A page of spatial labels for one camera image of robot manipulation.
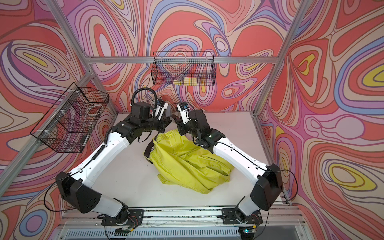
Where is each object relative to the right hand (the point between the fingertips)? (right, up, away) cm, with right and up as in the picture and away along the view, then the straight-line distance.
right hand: (178, 122), depth 75 cm
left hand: (-3, +1, 0) cm, 3 cm away
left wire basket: (-56, -3, -2) cm, 56 cm away
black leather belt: (-15, -13, -1) cm, 20 cm away
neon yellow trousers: (+2, -21, +5) cm, 22 cm away
